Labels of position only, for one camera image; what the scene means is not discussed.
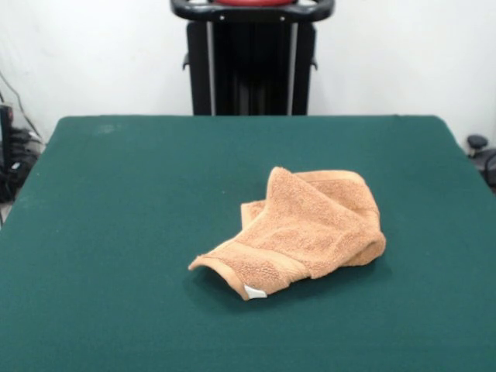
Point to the red robot arm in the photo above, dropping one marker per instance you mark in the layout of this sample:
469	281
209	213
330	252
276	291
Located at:
252	2

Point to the orange terry towel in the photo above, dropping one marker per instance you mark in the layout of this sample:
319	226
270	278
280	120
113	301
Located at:
310	228

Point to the dark green table cloth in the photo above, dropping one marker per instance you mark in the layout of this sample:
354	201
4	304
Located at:
116	252

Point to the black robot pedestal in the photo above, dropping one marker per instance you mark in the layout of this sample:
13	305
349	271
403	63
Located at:
252	66

